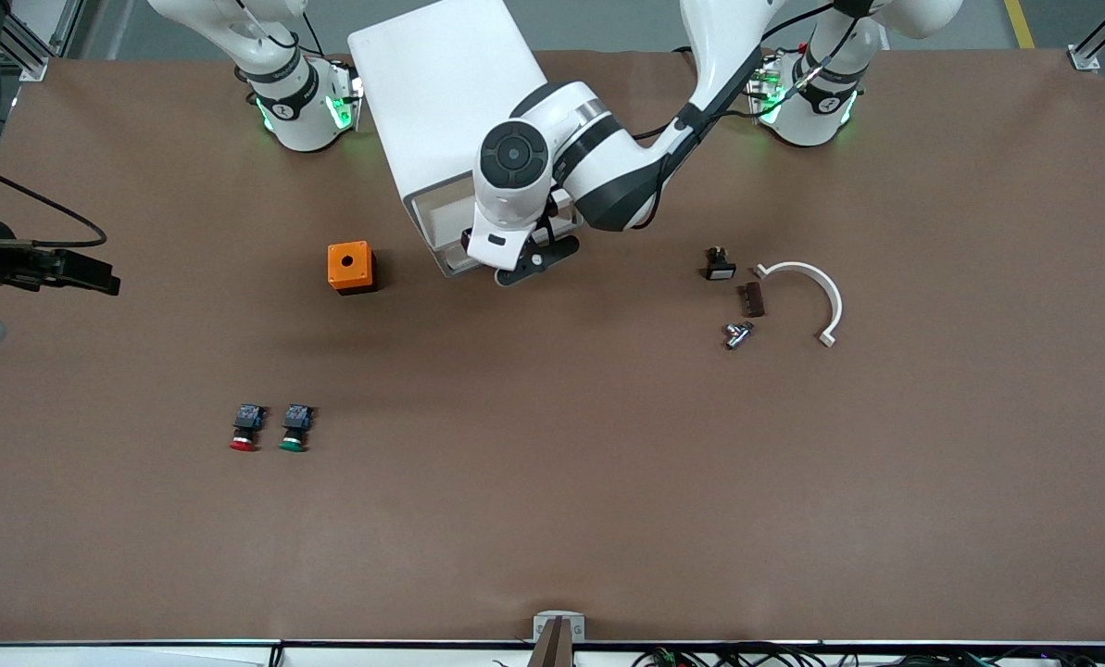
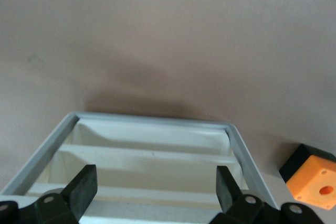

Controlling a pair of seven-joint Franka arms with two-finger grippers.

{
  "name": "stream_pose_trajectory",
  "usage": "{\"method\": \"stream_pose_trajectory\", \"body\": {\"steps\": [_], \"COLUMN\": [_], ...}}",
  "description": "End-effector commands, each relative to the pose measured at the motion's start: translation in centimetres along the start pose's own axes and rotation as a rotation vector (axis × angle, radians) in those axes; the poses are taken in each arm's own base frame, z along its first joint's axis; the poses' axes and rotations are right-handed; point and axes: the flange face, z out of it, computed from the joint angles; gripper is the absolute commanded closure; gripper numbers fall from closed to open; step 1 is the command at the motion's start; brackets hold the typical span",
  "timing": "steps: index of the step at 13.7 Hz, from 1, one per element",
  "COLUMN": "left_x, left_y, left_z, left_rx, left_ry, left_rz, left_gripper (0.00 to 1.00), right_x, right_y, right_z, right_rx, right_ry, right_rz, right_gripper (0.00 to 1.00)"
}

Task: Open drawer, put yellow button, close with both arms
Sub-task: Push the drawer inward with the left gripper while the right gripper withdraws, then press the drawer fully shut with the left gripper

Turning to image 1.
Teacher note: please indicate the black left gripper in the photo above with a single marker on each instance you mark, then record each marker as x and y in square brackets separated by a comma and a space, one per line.
[465, 236]

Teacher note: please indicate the cream cabinet drawer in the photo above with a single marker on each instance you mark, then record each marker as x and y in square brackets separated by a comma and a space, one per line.
[445, 222]

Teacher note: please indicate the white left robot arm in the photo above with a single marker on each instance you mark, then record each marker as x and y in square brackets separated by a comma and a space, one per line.
[608, 176]

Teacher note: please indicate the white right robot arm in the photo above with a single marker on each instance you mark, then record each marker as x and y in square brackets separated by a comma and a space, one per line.
[297, 120]

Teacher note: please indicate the white drawer cabinet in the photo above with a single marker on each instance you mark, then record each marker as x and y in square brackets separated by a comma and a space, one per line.
[432, 83]

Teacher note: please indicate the red push button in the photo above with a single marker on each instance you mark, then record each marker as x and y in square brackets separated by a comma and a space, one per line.
[247, 428]

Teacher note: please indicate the green push button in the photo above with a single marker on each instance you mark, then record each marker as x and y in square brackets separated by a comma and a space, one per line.
[296, 428]

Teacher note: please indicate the small silver metal connector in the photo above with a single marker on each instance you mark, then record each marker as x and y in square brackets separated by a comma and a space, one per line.
[737, 336]

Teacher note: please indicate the brown terminal block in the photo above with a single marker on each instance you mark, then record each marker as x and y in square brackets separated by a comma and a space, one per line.
[752, 300]

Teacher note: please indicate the black switch with white face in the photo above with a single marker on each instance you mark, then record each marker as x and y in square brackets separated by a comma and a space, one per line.
[721, 269]

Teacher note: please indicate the orange button enclosure box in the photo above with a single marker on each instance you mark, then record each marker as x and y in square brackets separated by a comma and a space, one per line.
[348, 264]

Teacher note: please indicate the aluminium frame profile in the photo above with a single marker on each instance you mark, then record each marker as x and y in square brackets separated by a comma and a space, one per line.
[33, 69]

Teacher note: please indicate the white curved plastic bracket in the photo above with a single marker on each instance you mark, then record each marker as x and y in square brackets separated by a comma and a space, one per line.
[835, 304]

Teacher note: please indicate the gray camera mount bracket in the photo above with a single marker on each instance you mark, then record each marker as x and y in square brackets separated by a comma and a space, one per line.
[543, 628]

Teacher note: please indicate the white table edge rail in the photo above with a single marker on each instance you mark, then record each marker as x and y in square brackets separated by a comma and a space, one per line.
[144, 656]

